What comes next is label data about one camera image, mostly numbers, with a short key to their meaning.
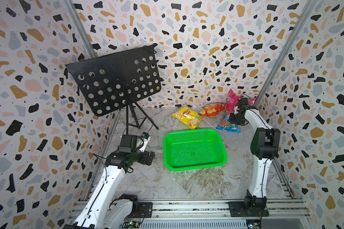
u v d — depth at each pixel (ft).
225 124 3.44
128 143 1.90
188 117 3.51
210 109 3.58
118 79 2.26
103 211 1.39
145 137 2.26
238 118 2.95
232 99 3.67
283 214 2.41
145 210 2.40
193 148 3.20
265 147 1.98
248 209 2.21
